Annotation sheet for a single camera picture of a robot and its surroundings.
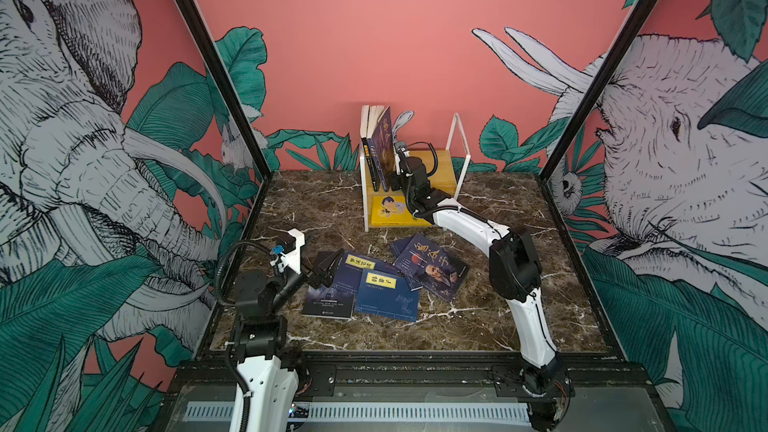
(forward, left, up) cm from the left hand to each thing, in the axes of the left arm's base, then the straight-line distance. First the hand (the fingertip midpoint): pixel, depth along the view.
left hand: (327, 240), depth 68 cm
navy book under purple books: (+14, -18, -27) cm, 35 cm away
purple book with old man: (+29, -14, +6) cm, 32 cm away
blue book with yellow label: (-3, -14, -27) cm, 31 cm away
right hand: (+31, -17, -3) cm, 36 cm away
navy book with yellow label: (+5, -2, -28) cm, 28 cm away
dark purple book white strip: (-4, +3, -27) cm, 27 cm away
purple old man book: (+4, -30, -26) cm, 40 cm away
